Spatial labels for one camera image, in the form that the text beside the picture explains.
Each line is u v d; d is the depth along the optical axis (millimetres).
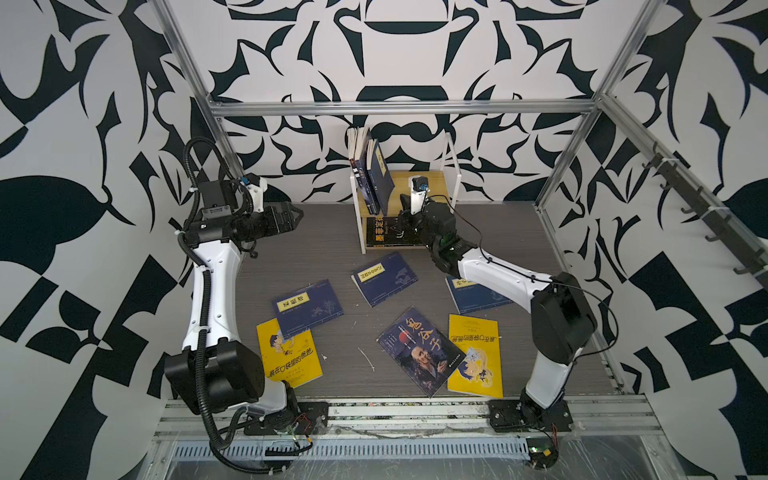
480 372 798
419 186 700
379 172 869
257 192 682
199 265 465
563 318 483
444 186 988
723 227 546
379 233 1049
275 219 660
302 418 727
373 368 824
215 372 421
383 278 998
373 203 853
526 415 664
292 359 828
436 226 646
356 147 774
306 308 918
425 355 828
